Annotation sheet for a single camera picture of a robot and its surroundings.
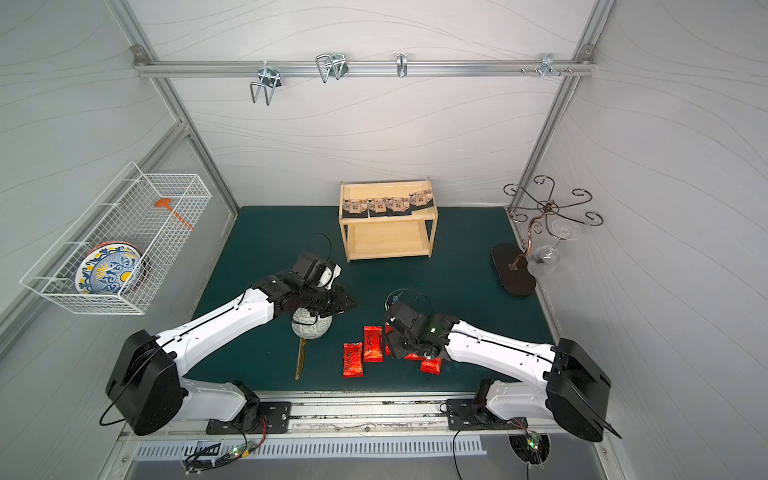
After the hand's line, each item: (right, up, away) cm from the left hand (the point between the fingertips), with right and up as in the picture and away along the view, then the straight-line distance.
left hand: (353, 307), depth 79 cm
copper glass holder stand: (+53, +8, +21) cm, 58 cm away
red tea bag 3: (+9, -9, +8) cm, 15 cm away
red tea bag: (0, -15, +1) cm, 15 cm away
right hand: (+12, -8, +2) cm, 15 cm away
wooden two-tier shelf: (+15, +19, +31) cm, 39 cm away
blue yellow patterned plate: (-49, +12, -18) cm, 54 cm away
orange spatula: (-50, +28, -1) cm, 58 cm away
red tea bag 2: (+5, -13, +4) cm, 15 cm away
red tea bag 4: (+16, -14, +2) cm, 22 cm away
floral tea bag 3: (+13, +29, +14) cm, 35 cm away
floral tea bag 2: (+7, +29, +13) cm, 32 cm away
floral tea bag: (-1, +29, +13) cm, 32 cm away
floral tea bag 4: (+20, +31, +15) cm, 40 cm away
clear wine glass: (+51, +14, -3) cm, 53 cm away
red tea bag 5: (+21, -16, +1) cm, 27 cm away
